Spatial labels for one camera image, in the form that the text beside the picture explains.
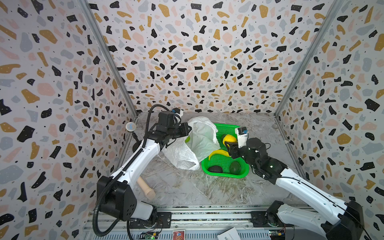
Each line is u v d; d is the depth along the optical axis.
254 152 0.54
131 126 0.78
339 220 0.40
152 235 0.70
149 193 0.79
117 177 0.42
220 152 0.88
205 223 0.73
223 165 0.94
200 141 0.95
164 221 0.73
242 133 0.64
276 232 0.71
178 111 0.74
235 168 0.86
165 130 0.61
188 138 1.03
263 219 0.73
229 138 0.73
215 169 0.89
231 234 0.66
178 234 0.69
